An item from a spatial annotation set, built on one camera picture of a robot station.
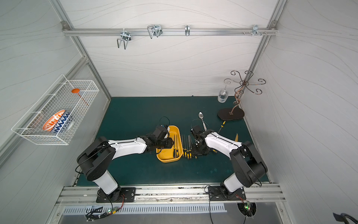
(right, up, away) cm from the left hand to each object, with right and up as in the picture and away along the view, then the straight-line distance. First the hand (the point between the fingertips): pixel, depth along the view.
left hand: (174, 143), depth 89 cm
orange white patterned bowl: (-55, +16, -25) cm, 62 cm away
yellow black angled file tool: (+26, -4, -1) cm, 26 cm away
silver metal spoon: (+20, +17, +18) cm, 32 cm away
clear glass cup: (+34, +32, +7) cm, 47 cm away
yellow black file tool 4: (+10, -5, 0) cm, 11 cm away
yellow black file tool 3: (+9, -5, 0) cm, 10 cm away
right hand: (+15, -6, -1) cm, 16 cm away
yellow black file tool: (+2, -4, +1) cm, 4 cm away
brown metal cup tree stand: (+45, +19, +19) cm, 52 cm away
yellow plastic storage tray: (-4, -7, -3) cm, 8 cm away
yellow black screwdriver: (+35, +10, +13) cm, 39 cm away
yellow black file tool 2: (+7, -4, +1) cm, 8 cm away
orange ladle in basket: (-56, +33, -10) cm, 66 cm away
